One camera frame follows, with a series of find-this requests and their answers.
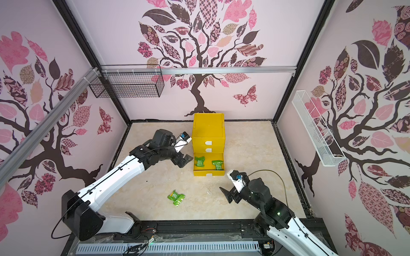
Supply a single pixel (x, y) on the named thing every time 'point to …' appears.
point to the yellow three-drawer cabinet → (209, 144)
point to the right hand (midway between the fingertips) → (228, 182)
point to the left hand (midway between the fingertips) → (184, 154)
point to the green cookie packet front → (218, 164)
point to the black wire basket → (129, 85)
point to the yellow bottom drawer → (209, 167)
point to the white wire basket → (325, 145)
